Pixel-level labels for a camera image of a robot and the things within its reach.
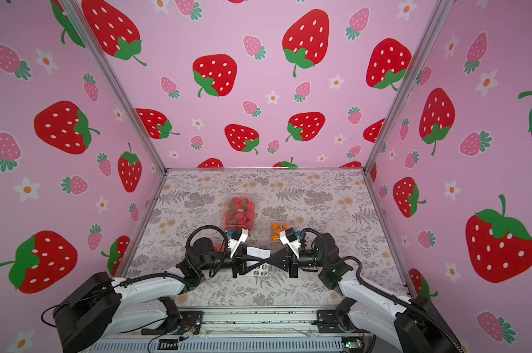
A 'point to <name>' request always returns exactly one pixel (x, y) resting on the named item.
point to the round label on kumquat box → (281, 227)
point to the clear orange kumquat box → (275, 229)
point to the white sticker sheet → (263, 270)
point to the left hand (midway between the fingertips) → (264, 260)
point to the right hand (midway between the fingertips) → (266, 267)
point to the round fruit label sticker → (239, 210)
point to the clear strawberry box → (231, 218)
